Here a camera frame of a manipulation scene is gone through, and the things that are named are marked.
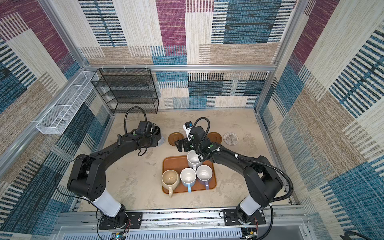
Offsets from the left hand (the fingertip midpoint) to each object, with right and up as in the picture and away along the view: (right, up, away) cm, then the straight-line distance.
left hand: (155, 138), depth 93 cm
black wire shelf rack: (-24, +33, +17) cm, 44 cm away
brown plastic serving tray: (+15, -15, 0) cm, 21 cm away
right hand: (+17, -1, -8) cm, 19 cm away
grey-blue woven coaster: (+2, -3, +9) cm, 9 cm away
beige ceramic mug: (+11, -22, -8) cm, 25 cm away
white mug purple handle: (+30, -20, -6) cm, 36 cm away
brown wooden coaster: (+10, 0, +11) cm, 15 cm away
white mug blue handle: (+20, -21, -6) cm, 30 cm away
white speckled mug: (+24, -12, -2) cm, 27 cm away
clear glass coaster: (+49, -1, +10) cm, 50 cm away
